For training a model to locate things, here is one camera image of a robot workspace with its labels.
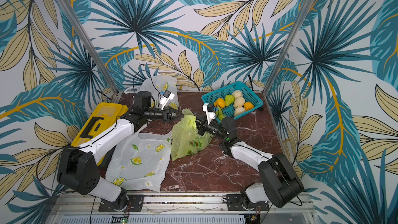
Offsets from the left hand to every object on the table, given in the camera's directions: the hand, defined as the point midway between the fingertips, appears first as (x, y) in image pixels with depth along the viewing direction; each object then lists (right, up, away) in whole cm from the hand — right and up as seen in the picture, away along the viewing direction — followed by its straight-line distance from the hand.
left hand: (182, 117), depth 73 cm
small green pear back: (+29, +10, +35) cm, 47 cm away
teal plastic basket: (+43, +14, +36) cm, 58 cm away
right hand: (+4, 0, +1) cm, 4 cm away
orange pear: (+22, +9, +33) cm, 41 cm away
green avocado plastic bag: (+2, -11, +1) cm, 11 cm away
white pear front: (+34, +3, +28) cm, 44 cm away
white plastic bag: (-22, +21, +34) cm, 45 cm away
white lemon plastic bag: (-28, -25, +12) cm, 39 cm away
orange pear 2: (+41, +6, +31) cm, 51 cm away
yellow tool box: (-43, +1, +11) cm, 44 cm away
